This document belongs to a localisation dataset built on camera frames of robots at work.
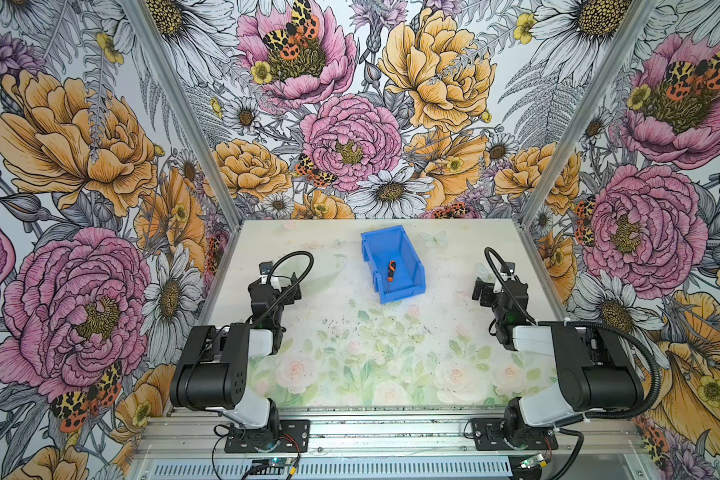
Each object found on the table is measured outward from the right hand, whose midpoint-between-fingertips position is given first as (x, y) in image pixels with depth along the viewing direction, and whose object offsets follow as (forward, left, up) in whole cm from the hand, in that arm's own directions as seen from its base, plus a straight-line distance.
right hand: (492, 287), depth 95 cm
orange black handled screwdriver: (+11, +31, -5) cm, 33 cm away
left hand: (+2, +66, +2) cm, 66 cm away
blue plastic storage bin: (+22, +33, -4) cm, 40 cm away
